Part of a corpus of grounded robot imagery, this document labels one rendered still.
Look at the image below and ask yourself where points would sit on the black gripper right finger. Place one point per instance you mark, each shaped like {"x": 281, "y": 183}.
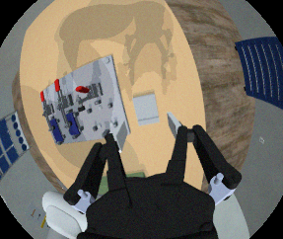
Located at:
{"x": 222, "y": 177}

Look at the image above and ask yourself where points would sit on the toggle clamp with red handle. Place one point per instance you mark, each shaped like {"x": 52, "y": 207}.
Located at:
{"x": 93, "y": 91}
{"x": 48, "y": 110}
{"x": 63, "y": 103}

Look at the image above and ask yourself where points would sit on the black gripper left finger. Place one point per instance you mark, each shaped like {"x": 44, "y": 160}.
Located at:
{"x": 84, "y": 190}

